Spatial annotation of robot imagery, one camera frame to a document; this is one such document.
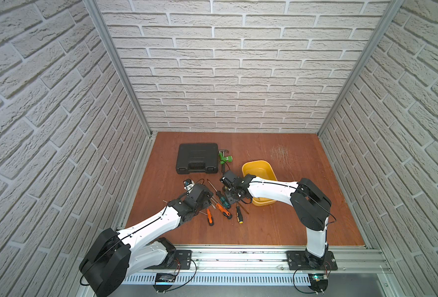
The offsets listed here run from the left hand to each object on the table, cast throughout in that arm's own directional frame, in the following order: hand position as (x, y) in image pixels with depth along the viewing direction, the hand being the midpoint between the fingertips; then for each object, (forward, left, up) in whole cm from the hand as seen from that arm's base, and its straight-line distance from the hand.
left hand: (208, 195), depth 86 cm
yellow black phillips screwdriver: (-9, -15, -4) cm, 18 cm away
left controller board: (-32, +16, -9) cm, 37 cm away
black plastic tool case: (+21, +5, +2) cm, 22 cm away
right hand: (+3, -13, -5) cm, 14 cm away
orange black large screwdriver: (-6, -7, -4) cm, 10 cm away
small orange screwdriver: (-9, -1, -4) cm, 10 cm away
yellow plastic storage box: (+18, -28, -3) cm, 33 cm away
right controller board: (-34, -45, -6) cm, 56 cm away
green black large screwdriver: (-1, -7, -3) cm, 8 cm away
